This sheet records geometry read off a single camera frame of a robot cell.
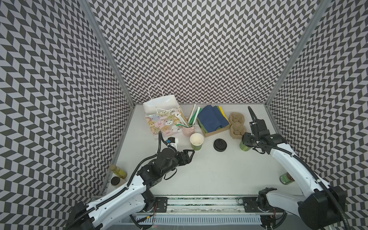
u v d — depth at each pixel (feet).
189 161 2.15
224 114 3.54
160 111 2.55
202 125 3.34
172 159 1.86
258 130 1.99
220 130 3.12
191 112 3.07
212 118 3.25
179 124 3.01
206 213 2.36
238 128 3.18
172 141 2.25
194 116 3.01
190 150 2.32
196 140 2.97
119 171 2.43
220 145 3.07
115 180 2.34
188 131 3.10
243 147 2.72
